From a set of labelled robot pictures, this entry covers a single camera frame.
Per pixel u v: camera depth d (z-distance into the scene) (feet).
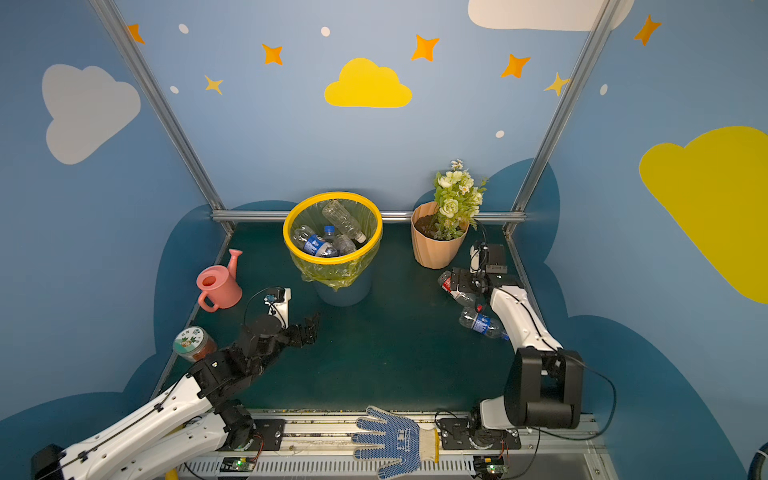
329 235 2.85
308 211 2.91
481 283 2.10
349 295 3.31
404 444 2.40
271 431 2.46
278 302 2.09
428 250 3.26
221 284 2.96
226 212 3.87
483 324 2.92
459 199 3.01
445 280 3.24
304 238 2.58
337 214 2.90
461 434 2.44
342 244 2.95
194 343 2.67
